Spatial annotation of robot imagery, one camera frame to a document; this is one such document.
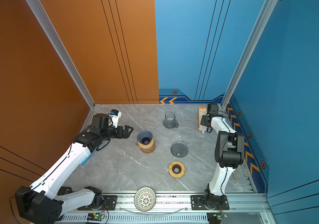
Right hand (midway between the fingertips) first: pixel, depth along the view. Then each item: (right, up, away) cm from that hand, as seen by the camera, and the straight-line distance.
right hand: (206, 121), depth 99 cm
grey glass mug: (-26, -1, +3) cm, 26 cm away
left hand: (-51, -2, -21) cm, 56 cm away
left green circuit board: (-65, -48, -28) cm, 86 cm away
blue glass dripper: (-42, -7, -12) cm, 45 cm away
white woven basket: (-41, -41, -25) cm, 63 cm away
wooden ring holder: (-23, -29, -14) cm, 40 cm away
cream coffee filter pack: (-2, +7, +3) cm, 8 cm away
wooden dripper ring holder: (-42, -13, -11) cm, 45 cm away
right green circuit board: (-4, -48, -29) cm, 57 cm away
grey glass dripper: (-20, -18, -10) cm, 29 cm away
